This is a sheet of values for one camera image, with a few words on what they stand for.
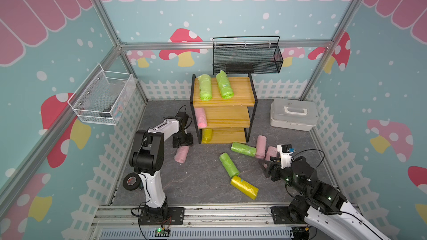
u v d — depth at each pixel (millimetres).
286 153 612
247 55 924
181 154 896
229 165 856
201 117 834
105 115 684
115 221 745
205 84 755
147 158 524
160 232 729
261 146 933
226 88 728
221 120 883
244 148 918
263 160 704
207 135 966
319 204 497
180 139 855
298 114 969
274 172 617
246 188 787
